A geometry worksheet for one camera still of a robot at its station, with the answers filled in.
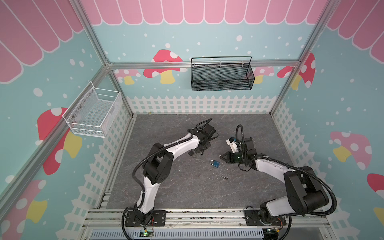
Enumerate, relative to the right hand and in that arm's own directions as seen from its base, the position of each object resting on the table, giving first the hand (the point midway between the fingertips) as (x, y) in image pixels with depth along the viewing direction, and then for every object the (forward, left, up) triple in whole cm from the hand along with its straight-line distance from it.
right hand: (220, 156), depth 89 cm
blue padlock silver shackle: (-1, +3, -7) cm, 8 cm away
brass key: (-11, -3, -7) cm, 13 cm away
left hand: (+7, +9, -2) cm, 12 cm away
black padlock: (+6, +18, -6) cm, 20 cm away
